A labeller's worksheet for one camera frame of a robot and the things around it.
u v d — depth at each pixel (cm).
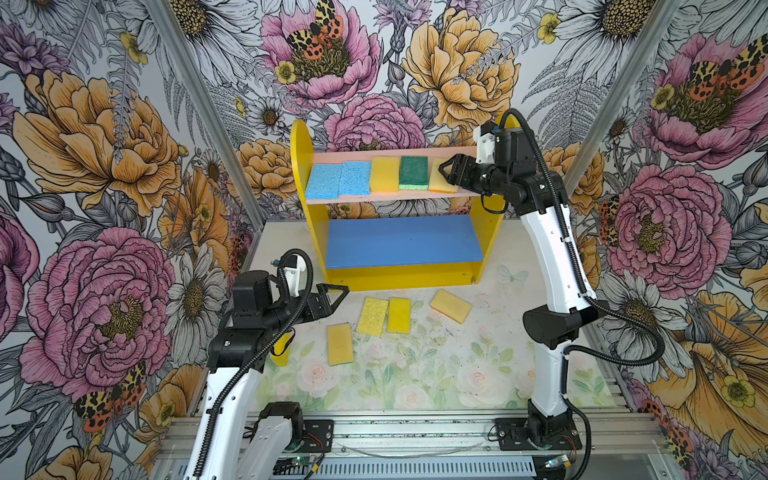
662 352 46
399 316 96
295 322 61
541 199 50
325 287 60
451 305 97
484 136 64
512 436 74
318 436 73
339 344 89
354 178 74
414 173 75
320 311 60
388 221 128
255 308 51
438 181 71
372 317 94
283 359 86
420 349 89
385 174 74
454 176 65
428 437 76
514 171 54
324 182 73
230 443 41
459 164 64
